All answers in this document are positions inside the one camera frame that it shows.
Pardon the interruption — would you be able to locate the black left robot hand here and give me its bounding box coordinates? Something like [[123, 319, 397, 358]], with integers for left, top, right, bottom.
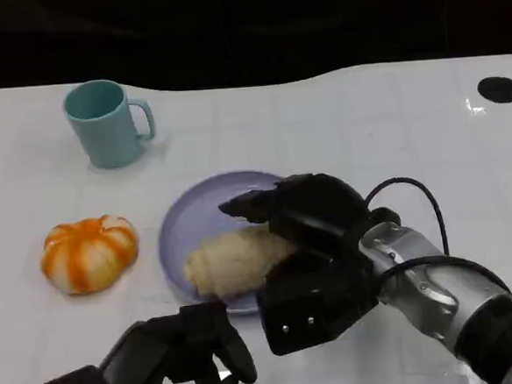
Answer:
[[12, 297, 259, 384]]

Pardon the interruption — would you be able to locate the pale green mug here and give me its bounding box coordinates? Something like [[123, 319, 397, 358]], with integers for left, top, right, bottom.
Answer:
[[61, 75, 160, 173]]

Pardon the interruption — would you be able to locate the orange striped toy bread roll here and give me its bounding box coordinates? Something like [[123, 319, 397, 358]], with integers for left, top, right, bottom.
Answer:
[[37, 212, 143, 299]]

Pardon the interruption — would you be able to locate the black table cable hole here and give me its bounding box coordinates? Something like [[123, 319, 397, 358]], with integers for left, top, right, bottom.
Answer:
[[476, 75, 512, 107]]

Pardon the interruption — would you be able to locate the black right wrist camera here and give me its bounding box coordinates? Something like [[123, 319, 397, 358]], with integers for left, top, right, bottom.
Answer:
[[256, 274, 385, 359]]

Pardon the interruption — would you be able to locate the beige towel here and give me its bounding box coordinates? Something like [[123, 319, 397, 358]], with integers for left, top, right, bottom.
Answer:
[[180, 223, 300, 301]]

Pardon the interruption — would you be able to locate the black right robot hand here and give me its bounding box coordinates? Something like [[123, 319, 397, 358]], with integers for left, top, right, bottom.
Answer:
[[216, 168, 378, 293]]

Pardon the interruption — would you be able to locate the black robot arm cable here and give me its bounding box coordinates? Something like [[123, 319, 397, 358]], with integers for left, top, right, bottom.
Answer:
[[361, 170, 512, 302]]

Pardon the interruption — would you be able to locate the lilac plate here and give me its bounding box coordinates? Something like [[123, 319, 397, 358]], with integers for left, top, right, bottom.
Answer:
[[153, 167, 302, 322]]

